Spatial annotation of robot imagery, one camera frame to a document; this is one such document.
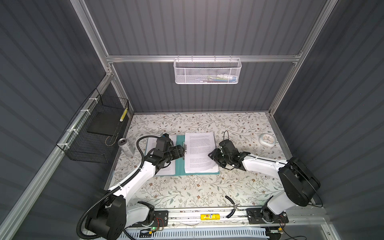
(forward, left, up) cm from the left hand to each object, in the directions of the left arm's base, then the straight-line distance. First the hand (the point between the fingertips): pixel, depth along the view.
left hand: (180, 150), depth 85 cm
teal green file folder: (-6, +1, -12) cm, 14 cm away
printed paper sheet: (+10, -12, -11) cm, 20 cm away
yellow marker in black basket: (+14, +30, +16) cm, 37 cm away
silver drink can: (+4, +32, -2) cm, 32 cm away
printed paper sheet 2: (-6, +7, -13) cm, 16 cm away
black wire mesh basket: (+1, +42, +16) cm, 45 cm away
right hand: (-2, -18, -6) cm, 19 cm away
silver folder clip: (+8, -3, -11) cm, 14 cm away
